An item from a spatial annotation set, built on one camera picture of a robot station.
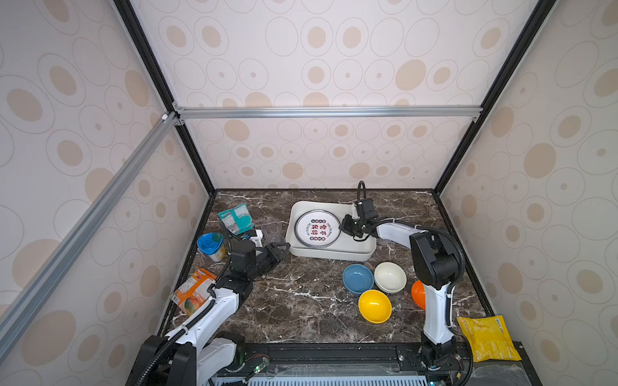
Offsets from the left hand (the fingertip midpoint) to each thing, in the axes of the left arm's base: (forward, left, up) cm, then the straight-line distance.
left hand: (294, 244), depth 80 cm
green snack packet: (+22, +28, -16) cm, 39 cm away
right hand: (+18, -17, -14) cm, 28 cm away
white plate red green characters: (+17, -8, -16) cm, 24 cm away
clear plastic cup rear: (+16, +11, -17) cm, 25 cm away
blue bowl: (-5, -23, -16) cm, 28 cm away
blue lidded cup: (+4, +32, -7) cm, 33 cm away
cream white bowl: (-5, -35, -16) cm, 38 cm away
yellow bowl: (-15, -28, -15) cm, 35 cm away
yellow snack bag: (-25, -62, -15) cm, 69 cm away
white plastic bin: (+9, -20, -18) cm, 28 cm away
